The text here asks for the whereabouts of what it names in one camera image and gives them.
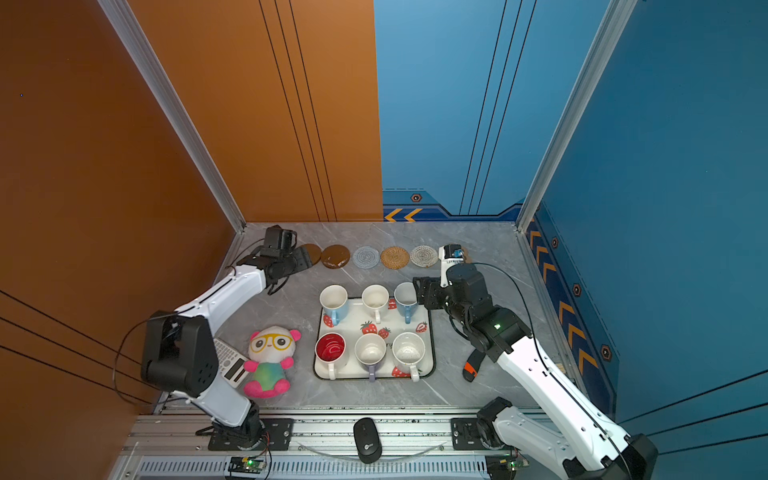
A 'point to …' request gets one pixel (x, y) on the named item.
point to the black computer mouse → (368, 440)
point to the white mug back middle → (375, 297)
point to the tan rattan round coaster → (394, 258)
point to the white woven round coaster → (424, 256)
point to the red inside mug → (330, 348)
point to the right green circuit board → (501, 467)
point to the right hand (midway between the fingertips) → (423, 280)
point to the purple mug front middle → (370, 350)
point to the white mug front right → (409, 348)
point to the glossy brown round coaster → (335, 256)
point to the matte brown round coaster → (314, 252)
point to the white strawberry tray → (359, 321)
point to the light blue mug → (335, 299)
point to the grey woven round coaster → (366, 257)
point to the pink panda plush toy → (271, 350)
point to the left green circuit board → (245, 464)
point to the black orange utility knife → (471, 368)
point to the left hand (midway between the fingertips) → (300, 256)
